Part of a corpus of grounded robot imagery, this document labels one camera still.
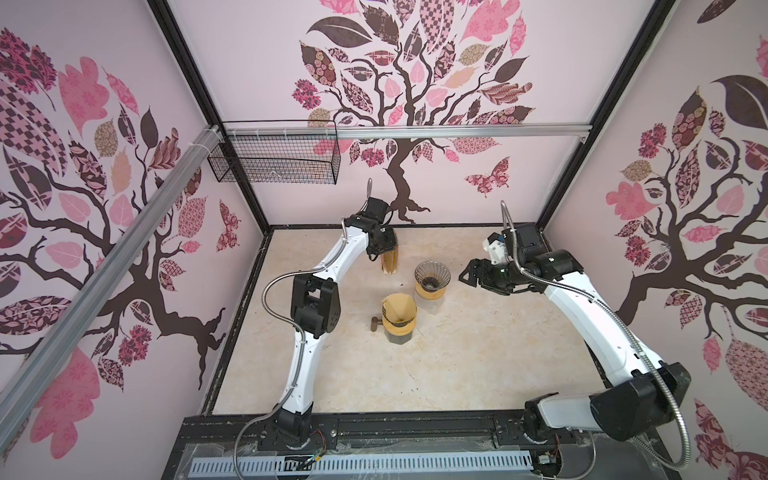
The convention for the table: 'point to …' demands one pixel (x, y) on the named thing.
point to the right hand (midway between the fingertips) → (470, 276)
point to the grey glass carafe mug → (392, 337)
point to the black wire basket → (277, 151)
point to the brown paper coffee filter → (399, 307)
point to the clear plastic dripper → (430, 305)
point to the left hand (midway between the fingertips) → (391, 247)
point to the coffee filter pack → (390, 261)
